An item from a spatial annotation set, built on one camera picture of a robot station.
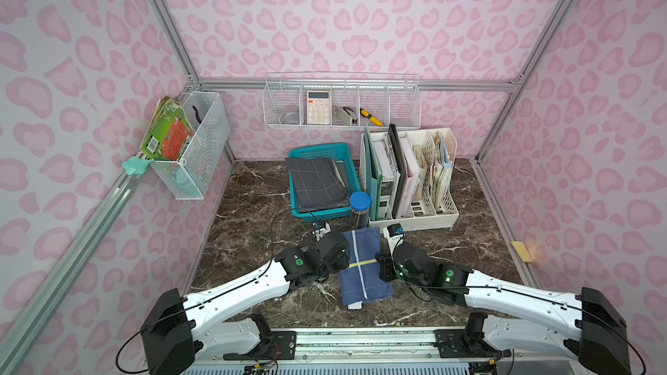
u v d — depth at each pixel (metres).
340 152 1.14
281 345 0.73
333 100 1.01
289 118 0.96
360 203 0.81
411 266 0.56
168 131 0.72
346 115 0.96
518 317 0.48
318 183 1.04
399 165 0.80
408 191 0.88
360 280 0.77
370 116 0.98
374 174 0.75
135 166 0.62
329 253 0.58
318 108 0.95
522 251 0.95
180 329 0.39
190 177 0.73
